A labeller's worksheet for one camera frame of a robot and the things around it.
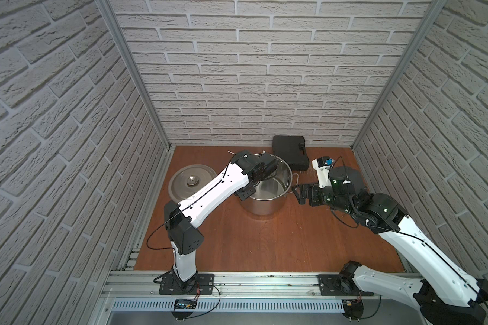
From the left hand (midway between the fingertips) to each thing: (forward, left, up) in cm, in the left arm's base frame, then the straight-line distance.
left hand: (231, 183), depth 76 cm
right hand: (-7, -26, +8) cm, 28 cm away
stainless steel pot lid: (+16, +24, -20) cm, 35 cm away
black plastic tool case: (+35, -32, -17) cm, 50 cm away
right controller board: (-39, -44, -21) cm, 62 cm away
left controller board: (-36, +16, -25) cm, 47 cm away
